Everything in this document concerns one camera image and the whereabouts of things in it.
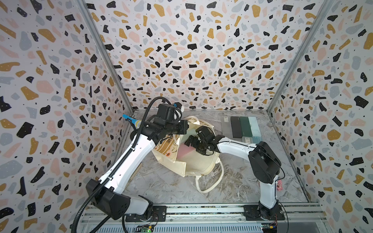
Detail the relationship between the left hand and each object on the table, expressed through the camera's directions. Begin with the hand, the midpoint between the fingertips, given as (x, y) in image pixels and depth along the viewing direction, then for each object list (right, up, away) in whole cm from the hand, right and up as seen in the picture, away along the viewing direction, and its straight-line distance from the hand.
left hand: (191, 125), depth 72 cm
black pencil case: (+33, -2, +38) cm, 50 cm away
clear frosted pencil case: (+39, -11, +30) cm, 51 cm away
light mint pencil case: (+47, -2, +38) cm, 60 cm away
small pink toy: (+49, -34, +9) cm, 60 cm away
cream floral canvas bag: (+9, -25, +8) cm, 28 cm away
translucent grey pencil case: (+26, -2, +40) cm, 48 cm away
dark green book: (+40, -1, +38) cm, 55 cm away
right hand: (-2, -13, +19) cm, 23 cm away
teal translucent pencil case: (+46, -11, +31) cm, 56 cm away
